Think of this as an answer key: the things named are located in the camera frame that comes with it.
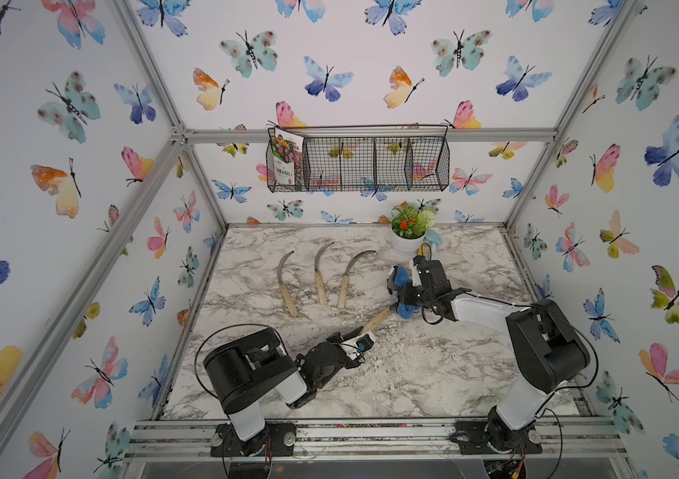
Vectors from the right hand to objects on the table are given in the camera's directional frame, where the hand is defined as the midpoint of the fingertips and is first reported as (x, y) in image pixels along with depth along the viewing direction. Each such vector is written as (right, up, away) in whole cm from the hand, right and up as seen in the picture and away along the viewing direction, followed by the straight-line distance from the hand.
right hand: (405, 287), depth 95 cm
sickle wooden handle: (-37, -6, +3) cm, 38 cm away
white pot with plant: (+2, +20, +6) cm, 21 cm away
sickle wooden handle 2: (-27, -3, +3) cm, 27 cm away
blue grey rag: (-3, +3, -2) cm, 5 cm away
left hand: (-14, -10, -10) cm, 20 cm away
